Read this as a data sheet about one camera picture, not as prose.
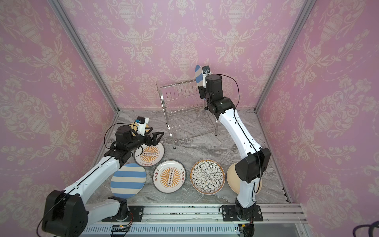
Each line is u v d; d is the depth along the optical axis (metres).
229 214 0.73
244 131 0.50
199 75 0.86
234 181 0.82
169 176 0.86
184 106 1.24
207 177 0.85
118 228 0.73
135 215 0.74
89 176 0.48
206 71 0.63
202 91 0.70
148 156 0.95
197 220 0.73
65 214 0.40
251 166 0.45
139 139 0.69
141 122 0.69
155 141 0.72
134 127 0.69
